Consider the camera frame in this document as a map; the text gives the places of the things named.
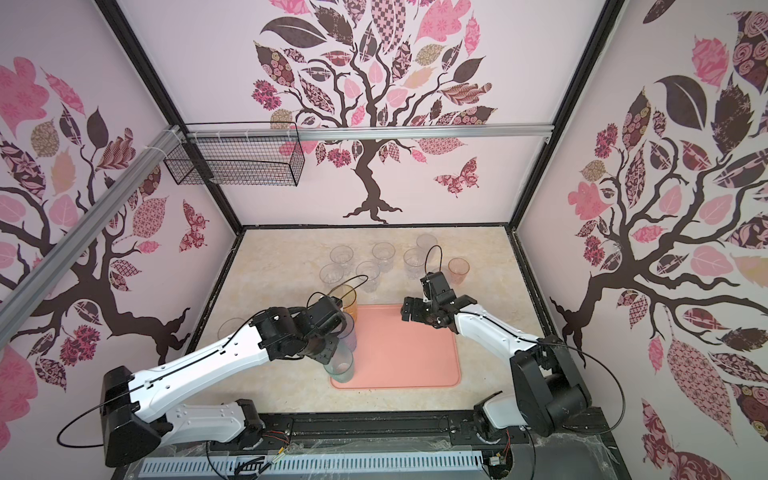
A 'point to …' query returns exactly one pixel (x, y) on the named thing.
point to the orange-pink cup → (458, 269)
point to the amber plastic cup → (348, 296)
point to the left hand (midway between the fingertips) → (325, 350)
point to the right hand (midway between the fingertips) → (414, 308)
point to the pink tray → (392, 352)
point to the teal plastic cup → (340, 367)
